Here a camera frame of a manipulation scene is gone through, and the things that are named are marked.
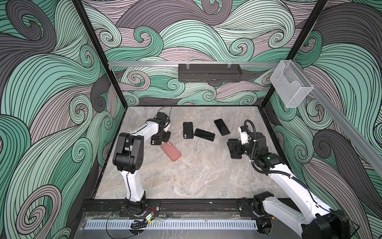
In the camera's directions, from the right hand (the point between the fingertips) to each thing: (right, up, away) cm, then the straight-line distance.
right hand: (235, 141), depth 81 cm
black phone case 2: (-27, +4, +23) cm, 35 cm away
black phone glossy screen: (-2, +7, +24) cm, 25 cm away
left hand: (-42, 0, +16) cm, 45 cm away
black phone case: (-49, -3, +16) cm, 52 cm away
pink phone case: (-38, -9, +14) cm, 41 cm away
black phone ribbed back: (-15, +1, +22) cm, 27 cm away
